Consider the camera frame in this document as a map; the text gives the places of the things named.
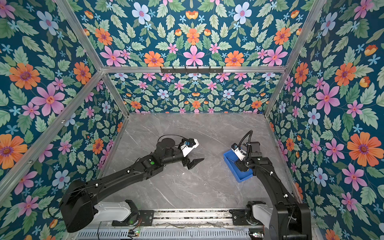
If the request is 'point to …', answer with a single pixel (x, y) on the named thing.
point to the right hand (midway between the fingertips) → (243, 157)
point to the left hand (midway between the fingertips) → (201, 147)
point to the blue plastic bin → (230, 158)
